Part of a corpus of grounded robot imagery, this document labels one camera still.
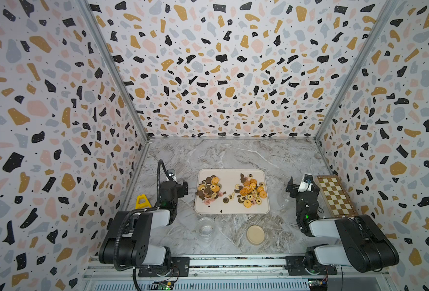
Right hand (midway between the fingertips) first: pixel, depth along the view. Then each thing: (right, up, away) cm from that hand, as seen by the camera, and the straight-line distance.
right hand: (304, 179), depth 87 cm
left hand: (-64, -1, +5) cm, 64 cm away
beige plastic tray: (-33, -7, +10) cm, 35 cm away
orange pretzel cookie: (-28, -7, +7) cm, 30 cm away
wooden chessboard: (+18, -10, +5) cm, 21 cm away
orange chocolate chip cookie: (-20, -6, +9) cm, 23 cm away
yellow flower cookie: (-27, -13, +4) cm, 30 cm away
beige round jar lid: (-25, -24, -6) cm, 35 cm away
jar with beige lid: (-48, -22, -4) cm, 53 cm away
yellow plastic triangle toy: (-77, -12, +2) cm, 78 cm away
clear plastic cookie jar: (-9, -12, +2) cm, 15 cm away
